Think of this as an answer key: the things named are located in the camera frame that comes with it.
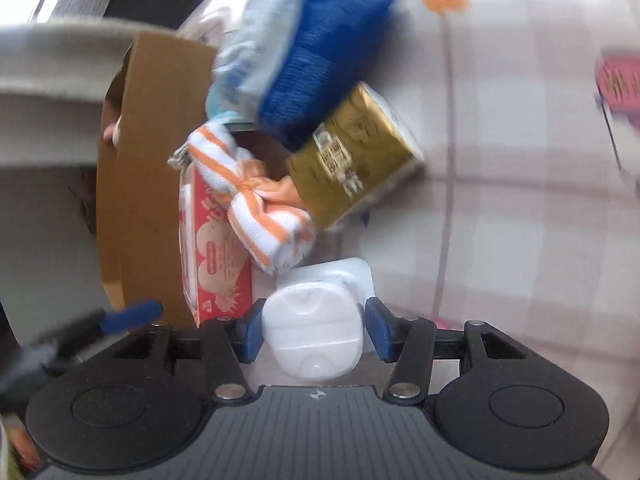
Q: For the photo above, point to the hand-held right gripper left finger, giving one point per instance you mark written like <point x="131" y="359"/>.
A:
<point x="252" y="335"/>

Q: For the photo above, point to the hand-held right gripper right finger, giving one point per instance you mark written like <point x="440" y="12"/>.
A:
<point x="381" y="332"/>

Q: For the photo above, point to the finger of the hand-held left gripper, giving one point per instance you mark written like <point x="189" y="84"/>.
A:
<point x="130" y="316"/>

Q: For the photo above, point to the white plastic container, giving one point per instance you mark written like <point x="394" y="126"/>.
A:
<point x="312" y="330"/>

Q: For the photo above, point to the pink wet wipes pack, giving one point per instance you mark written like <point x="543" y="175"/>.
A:
<point x="220" y="260"/>

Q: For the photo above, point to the orange white striped towel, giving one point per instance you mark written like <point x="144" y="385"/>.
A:
<point x="260" y="220"/>

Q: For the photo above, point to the brown cardboard box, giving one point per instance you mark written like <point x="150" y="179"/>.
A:
<point x="150" y="160"/>

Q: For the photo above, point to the gold tissue packet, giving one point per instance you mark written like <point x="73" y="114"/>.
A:
<point x="350" y="160"/>

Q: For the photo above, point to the pink pig plush toy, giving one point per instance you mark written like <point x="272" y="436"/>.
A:
<point x="111" y="132"/>

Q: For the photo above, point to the blue white soft packet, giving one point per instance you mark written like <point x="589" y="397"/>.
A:
<point x="310" y="70"/>

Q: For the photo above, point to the pink checked tablecloth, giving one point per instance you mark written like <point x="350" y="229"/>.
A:
<point x="500" y="210"/>

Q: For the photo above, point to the pink white packet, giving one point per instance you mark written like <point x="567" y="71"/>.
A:
<point x="620" y="95"/>

